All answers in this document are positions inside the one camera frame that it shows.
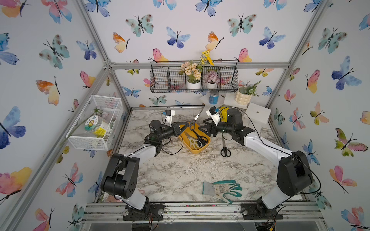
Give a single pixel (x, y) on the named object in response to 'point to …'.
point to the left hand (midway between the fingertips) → (189, 123)
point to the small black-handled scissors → (192, 125)
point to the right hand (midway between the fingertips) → (203, 123)
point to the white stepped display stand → (256, 112)
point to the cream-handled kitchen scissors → (193, 142)
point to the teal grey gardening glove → (220, 189)
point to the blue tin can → (214, 97)
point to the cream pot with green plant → (244, 94)
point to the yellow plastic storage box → (185, 141)
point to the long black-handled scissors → (225, 152)
